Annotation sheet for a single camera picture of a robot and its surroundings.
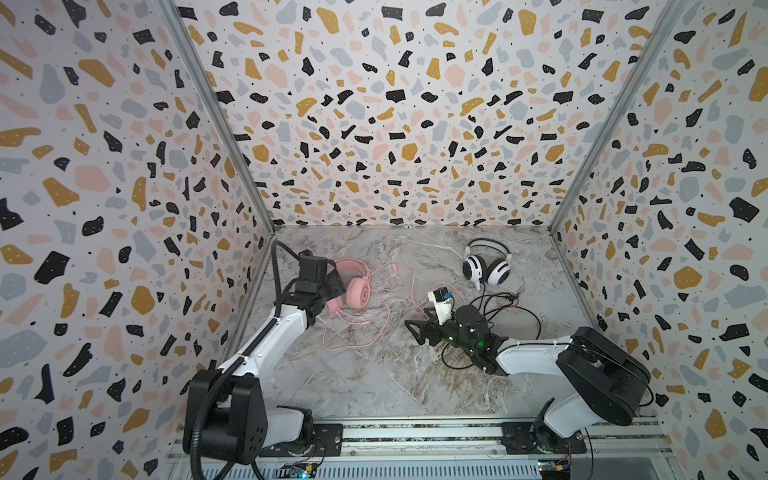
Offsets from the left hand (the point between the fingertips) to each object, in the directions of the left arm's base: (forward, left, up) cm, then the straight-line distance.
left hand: (332, 276), depth 86 cm
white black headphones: (+9, -46, -9) cm, 47 cm away
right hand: (-10, -23, -4) cm, 25 cm away
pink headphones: (0, -7, -7) cm, 10 cm away
